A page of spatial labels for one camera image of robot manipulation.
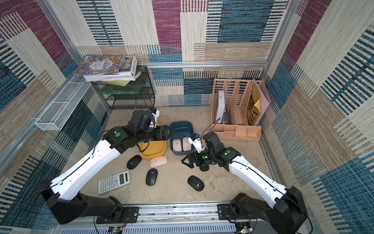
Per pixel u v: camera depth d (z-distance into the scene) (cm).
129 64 84
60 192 38
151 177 84
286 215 40
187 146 96
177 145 96
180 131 106
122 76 82
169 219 73
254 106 85
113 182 83
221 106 92
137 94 98
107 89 99
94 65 82
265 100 83
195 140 69
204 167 89
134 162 89
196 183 82
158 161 90
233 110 111
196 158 66
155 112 65
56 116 71
